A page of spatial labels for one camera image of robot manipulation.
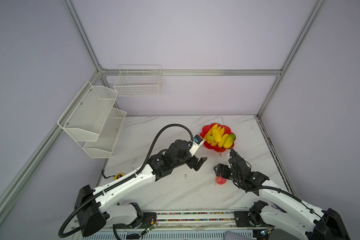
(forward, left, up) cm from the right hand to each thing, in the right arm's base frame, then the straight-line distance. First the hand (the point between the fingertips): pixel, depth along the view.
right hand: (218, 169), depth 83 cm
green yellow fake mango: (+21, -10, -3) cm, 24 cm away
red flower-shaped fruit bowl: (+34, +4, -4) cm, 34 cm away
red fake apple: (-5, -1, -4) cm, 7 cm away
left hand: (+1, +12, +16) cm, 20 cm away
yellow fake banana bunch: (+20, +1, -3) cm, 20 cm away
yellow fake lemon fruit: (+24, -2, 0) cm, 24 cm away
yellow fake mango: (+20, -5, -4) cm, 21 cm away
